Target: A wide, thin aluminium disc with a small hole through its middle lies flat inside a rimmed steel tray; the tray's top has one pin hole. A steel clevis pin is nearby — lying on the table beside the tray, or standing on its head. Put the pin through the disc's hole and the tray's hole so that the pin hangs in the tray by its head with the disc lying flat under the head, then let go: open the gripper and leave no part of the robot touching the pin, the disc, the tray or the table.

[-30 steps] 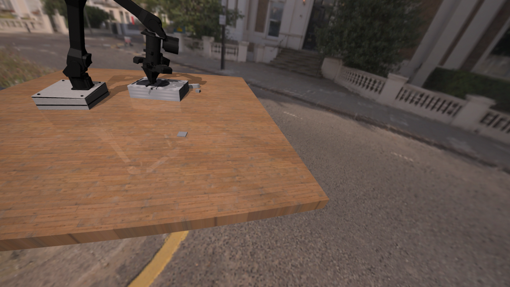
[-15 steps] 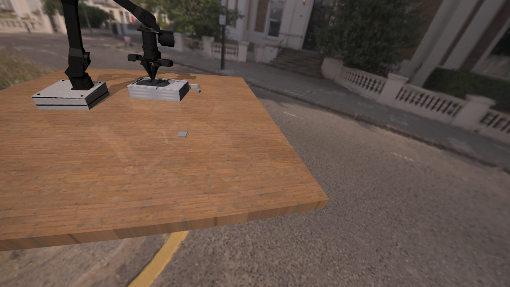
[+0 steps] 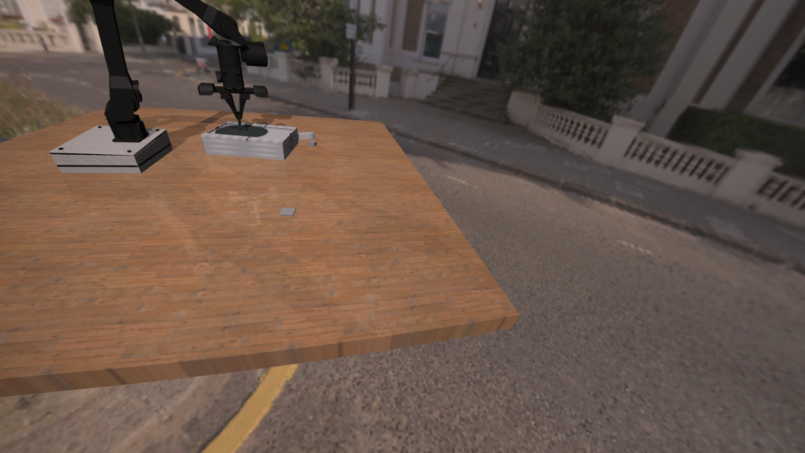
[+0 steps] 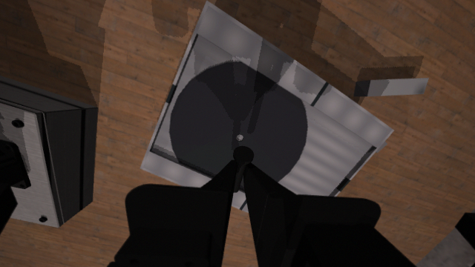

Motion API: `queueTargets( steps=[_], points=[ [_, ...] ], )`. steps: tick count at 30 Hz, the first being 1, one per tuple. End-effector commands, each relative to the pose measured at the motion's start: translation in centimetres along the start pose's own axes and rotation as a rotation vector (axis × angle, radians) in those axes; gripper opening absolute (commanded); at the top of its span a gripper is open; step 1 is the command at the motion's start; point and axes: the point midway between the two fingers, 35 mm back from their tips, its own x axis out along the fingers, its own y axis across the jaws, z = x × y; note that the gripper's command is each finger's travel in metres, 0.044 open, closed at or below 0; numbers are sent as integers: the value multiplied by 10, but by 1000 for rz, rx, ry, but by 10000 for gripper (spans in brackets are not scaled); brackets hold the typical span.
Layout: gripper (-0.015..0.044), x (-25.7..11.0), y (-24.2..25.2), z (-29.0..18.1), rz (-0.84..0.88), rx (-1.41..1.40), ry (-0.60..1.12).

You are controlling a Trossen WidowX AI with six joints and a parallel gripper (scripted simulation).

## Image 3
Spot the dark grey round disc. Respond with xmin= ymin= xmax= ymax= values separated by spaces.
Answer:
xmin=215 ymin=125 xmax=268 ymax=137

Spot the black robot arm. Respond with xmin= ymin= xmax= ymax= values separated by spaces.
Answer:
xmin=90 ymin=0 xmax=268 ymax=143

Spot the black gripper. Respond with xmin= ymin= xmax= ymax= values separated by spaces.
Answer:
xmin=198 ymin=64 xmax=268 ymax=119

